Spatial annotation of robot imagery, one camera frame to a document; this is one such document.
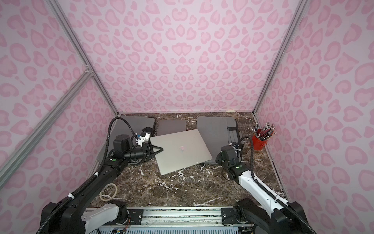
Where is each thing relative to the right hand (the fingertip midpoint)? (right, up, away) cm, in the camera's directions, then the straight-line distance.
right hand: (218, 155), depth 86 cm
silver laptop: (-22, +5, -9) cm, 24 cm away
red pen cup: (+26, +6, +6) cm, 28 cm away
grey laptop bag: (+2, +13, +20) cm, 24 cm away
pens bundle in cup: (+29, +14, +2) cm, 33 cm away
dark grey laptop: (-34, +17, +24) cm, 45 cm away
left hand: (-30, +5, -13) cm, 34 cm away
